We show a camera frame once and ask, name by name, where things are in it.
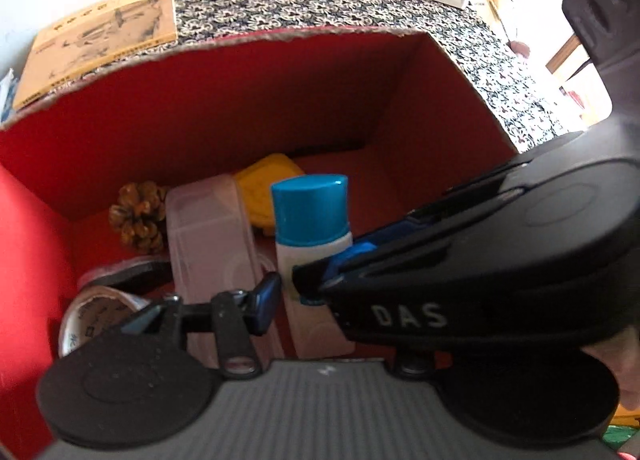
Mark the blue capped white bottle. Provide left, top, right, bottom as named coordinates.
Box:
left=270, top=174, right=355, bottom=359

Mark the clear plastic case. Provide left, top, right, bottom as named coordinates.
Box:
left=166, top=175, right=283, bottom=367

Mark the person's hand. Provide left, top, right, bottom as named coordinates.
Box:
left=582, top=327, right=640, bottom=410

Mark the yellow plastic container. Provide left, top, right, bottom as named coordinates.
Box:
left=233, top=153, right=304, bottom=237

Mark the brown pine cone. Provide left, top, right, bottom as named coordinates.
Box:
left=108, top=181, right=169, bottom=255

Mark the red cardboard box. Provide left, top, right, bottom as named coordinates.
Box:
left=1, top=27, right=516, bottom=459

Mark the pink plush bear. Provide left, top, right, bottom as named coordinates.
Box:
left=508, top=40, right=530, bottom=59

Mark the floral patterned tablecloth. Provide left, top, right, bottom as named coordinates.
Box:
left=132, top=0, right=573, bottom=152

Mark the yellow paperback book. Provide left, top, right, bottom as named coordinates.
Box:
left=12, top=0, right=178, bottom=110

